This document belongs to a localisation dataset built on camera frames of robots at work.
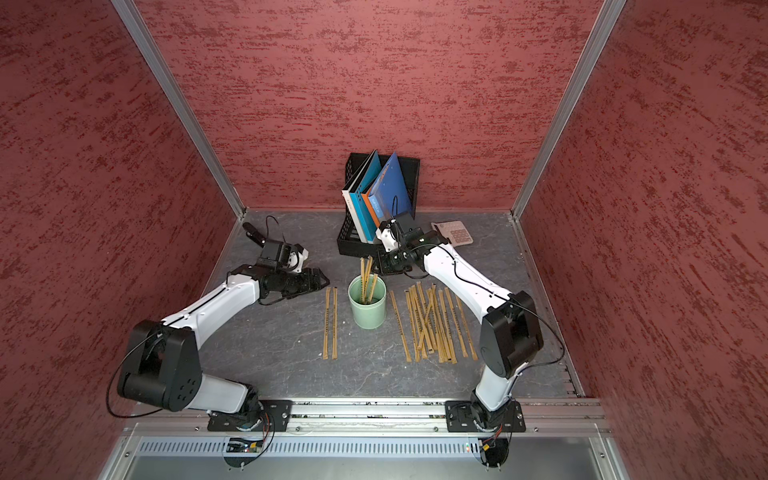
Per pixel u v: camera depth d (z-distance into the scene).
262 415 0.73
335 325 0.90
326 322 0.91
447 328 0.90
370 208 0.88
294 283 0.76
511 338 0.45
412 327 0.90
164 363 0.43
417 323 0.90
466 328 0.90
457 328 0.90
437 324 0.90
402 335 0.88
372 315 0.85
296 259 0.76
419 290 0.97
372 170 0.93
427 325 0.90
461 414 0.74
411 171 1.03
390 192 0.98
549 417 0.76
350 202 0.88
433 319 0.92
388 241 0.77
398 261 0.71
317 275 0.81
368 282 0.85
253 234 1.10
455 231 1.14
